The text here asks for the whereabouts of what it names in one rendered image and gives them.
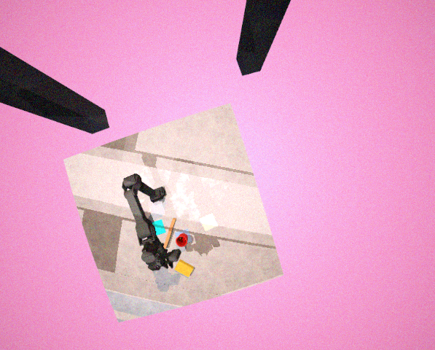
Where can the yellow flat box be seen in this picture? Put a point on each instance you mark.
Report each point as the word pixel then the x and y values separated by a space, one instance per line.
pixel 184 268

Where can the red cup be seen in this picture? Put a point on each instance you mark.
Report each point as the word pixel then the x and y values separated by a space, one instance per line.
pixel 181 242

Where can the tan wooden bar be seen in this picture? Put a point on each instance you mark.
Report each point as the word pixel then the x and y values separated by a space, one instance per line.
pixel 169 233

